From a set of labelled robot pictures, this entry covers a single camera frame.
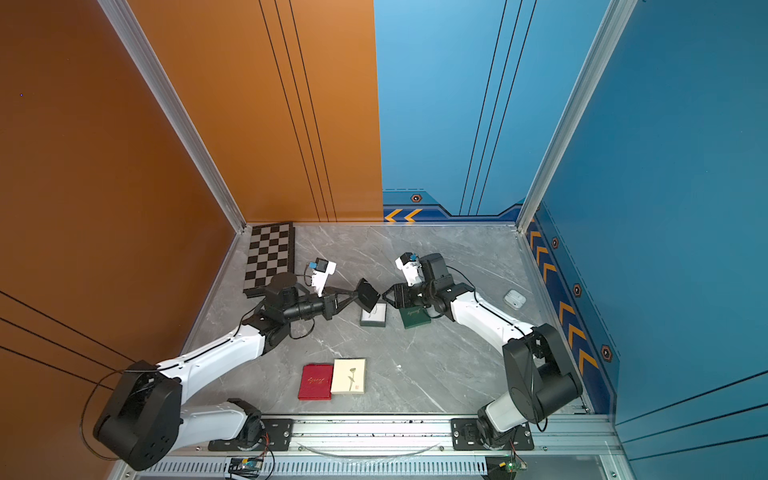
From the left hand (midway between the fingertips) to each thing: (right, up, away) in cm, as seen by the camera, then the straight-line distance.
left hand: (358, 293), depth 78 cm
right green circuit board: (+35, -40, -8) cm, 54 cm away
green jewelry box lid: (+16, -9, +15) cm, 24 cm away
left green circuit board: (-27, -41, -6) cm, 49 cm away
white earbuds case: (+49, -5, +19) cm, 53 cm away
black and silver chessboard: (-36, +11, +31) cm, 48 cm away
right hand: (+8, -2, +7) cm, 11 cm away
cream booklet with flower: (-3, -22, +1) cm, 23 cm away
